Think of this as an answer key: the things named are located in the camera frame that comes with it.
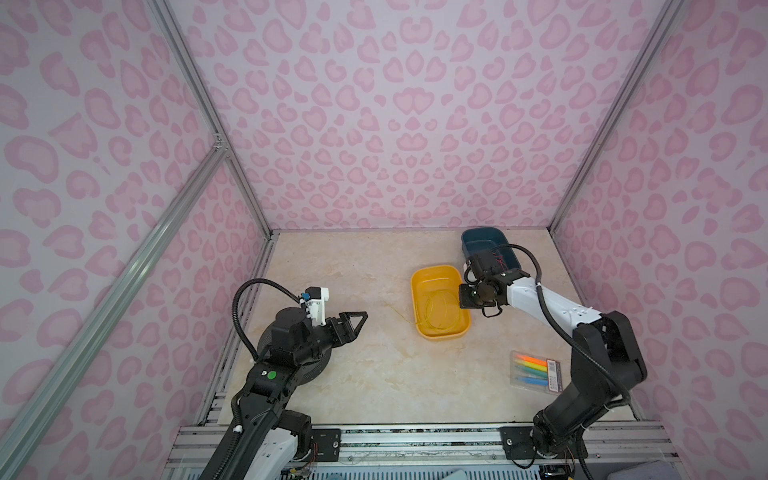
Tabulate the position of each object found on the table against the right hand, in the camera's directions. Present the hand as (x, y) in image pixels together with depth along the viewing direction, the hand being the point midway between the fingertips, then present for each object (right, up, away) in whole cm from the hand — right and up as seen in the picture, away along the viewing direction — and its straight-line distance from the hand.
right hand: (464, 295), depth 91 cm
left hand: (-29, -2, -18) cm, 35 cm away
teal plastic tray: (+10, +18, +20) cm, 28 cm away
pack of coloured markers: (+18, -21, -7) cm, 29 cm away
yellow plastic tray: (-10, +4, +10) cm, 15 cm away
